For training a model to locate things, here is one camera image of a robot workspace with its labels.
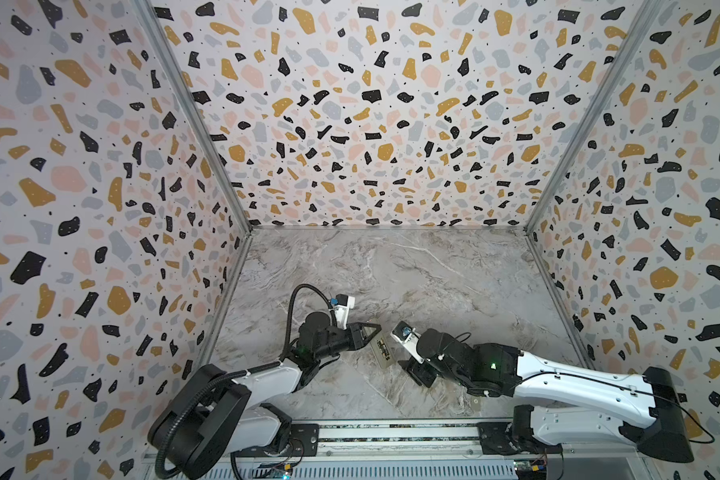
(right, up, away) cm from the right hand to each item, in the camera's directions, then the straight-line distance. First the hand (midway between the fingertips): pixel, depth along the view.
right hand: (401, 349), depth 72 cm
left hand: (-5, +4, +7) cm, 9 cm away
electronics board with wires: (-28, -28, -1) cm, 40 cm away
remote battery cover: (+21, -17, +8) cm, 28 cm away
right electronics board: (+30, -29, 0) cm, 42 cm away
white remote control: (-4, -2, +8) cm, 10 cm away
